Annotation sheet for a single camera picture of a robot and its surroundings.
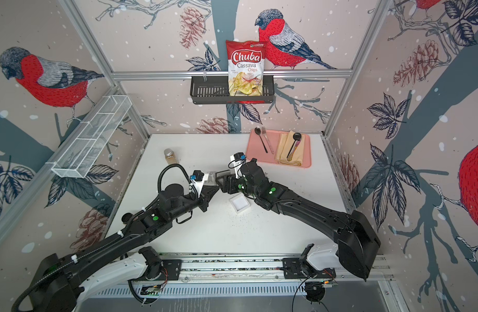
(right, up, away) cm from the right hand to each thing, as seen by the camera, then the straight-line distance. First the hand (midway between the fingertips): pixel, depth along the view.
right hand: (221, 178), depth 75 cm
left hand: (0, -2, -2) cm, 3 cm away
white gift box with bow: (-3, +1, -9) cm, 9 cm away
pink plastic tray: (+16, +13, +39) cm, 44 cm away
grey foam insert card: (0, +1, -2) cm, 2 cm away
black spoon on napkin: (+42, +19, +43) cm, 63 cm away
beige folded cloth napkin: (+34, +16, +42) cm, 56 cm away
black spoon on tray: (+18, +24, +47) cm, 56 cm away
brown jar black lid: (-40, -17, +3) cm, 44 cm away
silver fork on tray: (+23, +21, +47) cm, 56 cm away
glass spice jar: (-30, +8, +25) cm, 40 cm away
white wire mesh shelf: (-54, +13, 0) cm, 55 cm away
